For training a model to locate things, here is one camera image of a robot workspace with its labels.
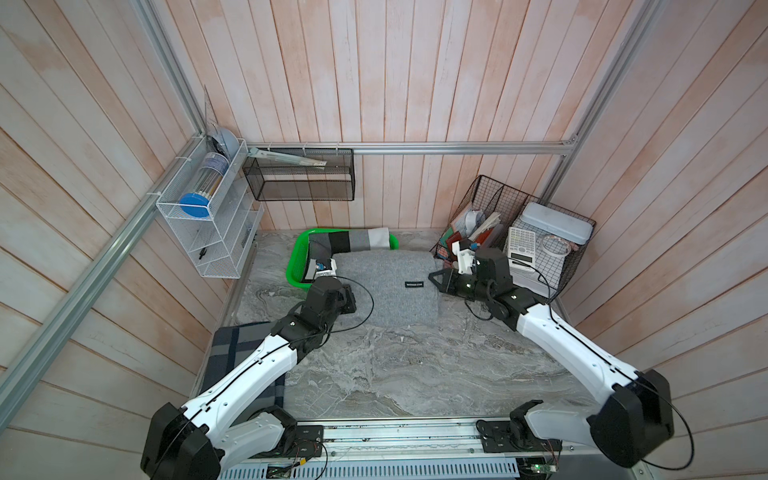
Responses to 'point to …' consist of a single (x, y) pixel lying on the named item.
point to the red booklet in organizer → (481, 238)
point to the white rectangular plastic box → (561, 224)
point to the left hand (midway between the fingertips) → (346, 286)
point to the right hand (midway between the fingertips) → (425, 268)
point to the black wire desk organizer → (490, 204)
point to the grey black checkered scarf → (323, 245)
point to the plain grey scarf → (391, 287)
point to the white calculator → (522, 245)
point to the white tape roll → (556, 246)
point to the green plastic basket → (298, 261)
